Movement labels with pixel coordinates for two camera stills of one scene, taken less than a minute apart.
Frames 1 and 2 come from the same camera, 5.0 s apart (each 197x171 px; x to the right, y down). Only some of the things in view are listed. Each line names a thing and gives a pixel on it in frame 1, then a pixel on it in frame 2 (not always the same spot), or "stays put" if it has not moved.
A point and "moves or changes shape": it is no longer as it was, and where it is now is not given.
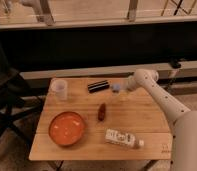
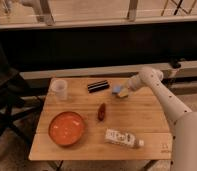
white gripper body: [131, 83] stays put
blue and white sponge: [115, 87] moves or changes shape
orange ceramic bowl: [66, 128] stays put
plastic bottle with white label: [127, 139] stays put
